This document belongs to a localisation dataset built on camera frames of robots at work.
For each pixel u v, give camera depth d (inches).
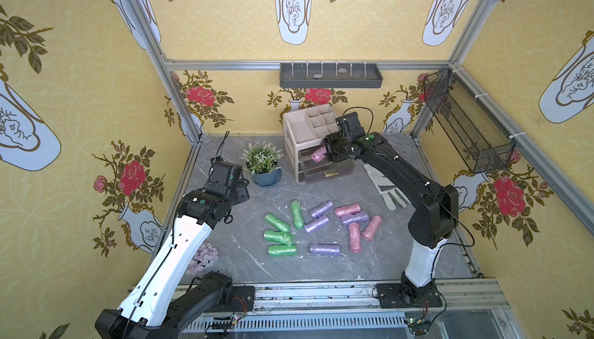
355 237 33.4
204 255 28.9
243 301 28.3
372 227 34.6
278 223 34.6
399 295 28.8
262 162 35.1
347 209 36.3
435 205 18.3
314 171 37.1
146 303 14.8
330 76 36.2
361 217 35.2
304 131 35.6
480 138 32.9
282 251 32.1
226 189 20.7
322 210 36.4
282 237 32.9
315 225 34.6
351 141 25.6
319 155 34.5
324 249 32.2
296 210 36.3
